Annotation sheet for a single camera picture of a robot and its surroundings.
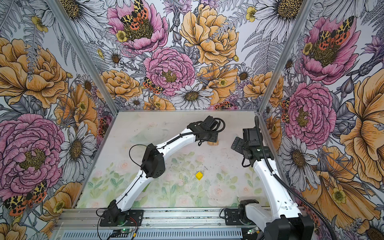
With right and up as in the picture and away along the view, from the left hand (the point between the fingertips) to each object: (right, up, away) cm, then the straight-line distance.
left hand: (211, 139), depth 95 cm
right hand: (+15, -4, -16) cm, 22 cm away
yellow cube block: (-7, -20, -8) cm, 23 cm away
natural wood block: (+2, -3, +4) cm, 6 cm away
